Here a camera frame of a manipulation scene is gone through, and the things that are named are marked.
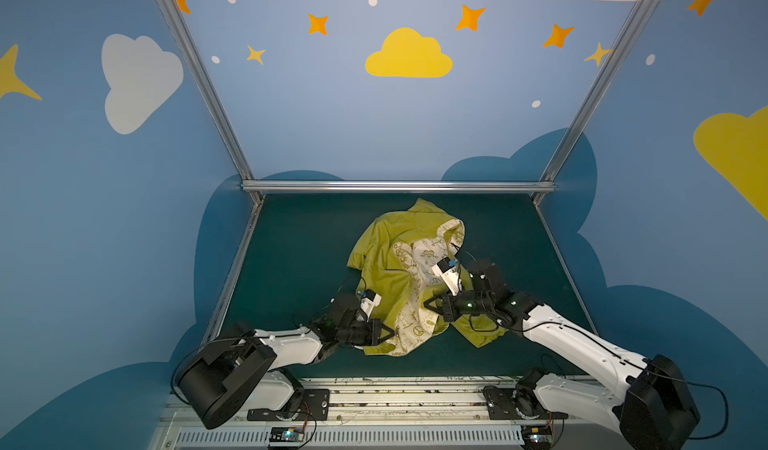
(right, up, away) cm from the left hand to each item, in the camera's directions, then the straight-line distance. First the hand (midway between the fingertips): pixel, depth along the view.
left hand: (396, 332), depth 83 cm
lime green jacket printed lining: (0, +20, +14) cm, 24 cm away
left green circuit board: (-26, -20, -12) cm, 35 cm away
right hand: (+9, +10, -4) cm, 14 cm away
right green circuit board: (+34, -21, -11) cm, 42 cm away
